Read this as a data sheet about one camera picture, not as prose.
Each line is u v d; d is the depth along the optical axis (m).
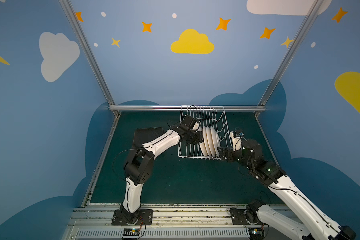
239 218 0.74
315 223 0.40
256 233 0.73
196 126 0.75
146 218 0.74
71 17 0.72
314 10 0.70
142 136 1.02
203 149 0.86
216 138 0.88
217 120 1.18
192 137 0.78
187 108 0.74
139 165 0.51
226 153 0.66
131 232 0.73
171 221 0.74
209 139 0.87
